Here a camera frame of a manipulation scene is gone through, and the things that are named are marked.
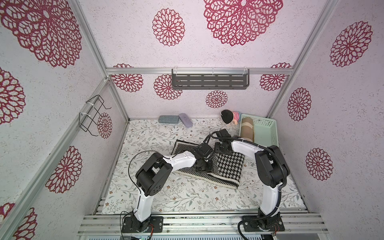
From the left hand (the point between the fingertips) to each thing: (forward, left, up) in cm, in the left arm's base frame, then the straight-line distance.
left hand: (212, 171), depth 90 cm
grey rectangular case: (+44, +31, 0) cm, 54 cm away
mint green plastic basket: (+34, -43, -2) cm, 55 cm away
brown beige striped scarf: (+32, -29, 0) cm, 43 cm away
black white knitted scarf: (+2, -9, 0) cm, 9 cm away
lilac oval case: (+41, +16, -2) cm, 44 cm away
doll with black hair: (+43, -16, +3) cm, 46 cm away
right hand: (+17, -6, 0) cm, 18 cm away
